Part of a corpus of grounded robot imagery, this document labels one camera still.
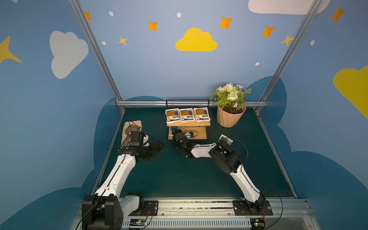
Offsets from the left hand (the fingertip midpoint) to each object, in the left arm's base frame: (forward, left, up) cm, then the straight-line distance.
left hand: (160, 148), depth 83 cm
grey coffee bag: (+14, -47, -13) cm, 50 cm away
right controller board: (-34, -53, -14) cm, 65 cm away
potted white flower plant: (+26, -42, +17) cm, 52 cm away
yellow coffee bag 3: (+23, -25, +6) cm, 35 cm away
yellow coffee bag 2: (+23, -15, +5) cm, 28 cm away
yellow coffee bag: (+22, -6, +5) cm, 23 cm away
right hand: (+18, -5, -6) cm, 19 cm away
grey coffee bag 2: (+16, -4, -10) cm, 19 cm away
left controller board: (-35, +8, -14) cm, 39 cm away
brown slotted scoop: (+25, +28, -14) cm, 40 cm away
